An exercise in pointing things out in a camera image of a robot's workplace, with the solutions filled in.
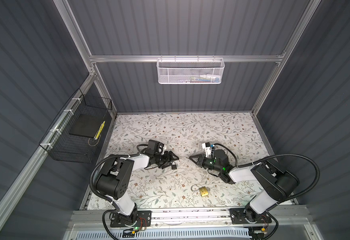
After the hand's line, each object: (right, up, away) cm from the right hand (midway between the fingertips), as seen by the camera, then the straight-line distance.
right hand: (190, 159), depth 84 cm
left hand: (-8, -2, +6) cm, 11 cm away
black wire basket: (-60, +10, -17) cm, 63 cm away
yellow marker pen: (-46, +17, -11) cm, 51 cm away
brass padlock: (+7, -16, -3) cm, 18 cm away
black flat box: (-55, +20, -9) cm, 59 cm away
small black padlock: (-10, -6, +7) cm, 13 cm away
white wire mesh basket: (+2, +61, +27) cm, 67 cm away
